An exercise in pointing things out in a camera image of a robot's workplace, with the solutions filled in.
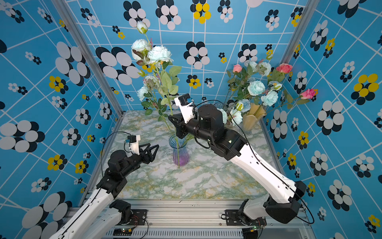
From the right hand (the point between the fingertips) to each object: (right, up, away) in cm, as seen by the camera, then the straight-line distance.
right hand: (172, 115), depth 56 cm
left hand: (-11, -13, +18) cm, 25 cm away
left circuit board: (-27, -56, +16) cm, 64 cm away
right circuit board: (+35, -56, +14) cm, 68 cm away
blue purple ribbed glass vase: (-1, -24, +37) cm, 44 cm away
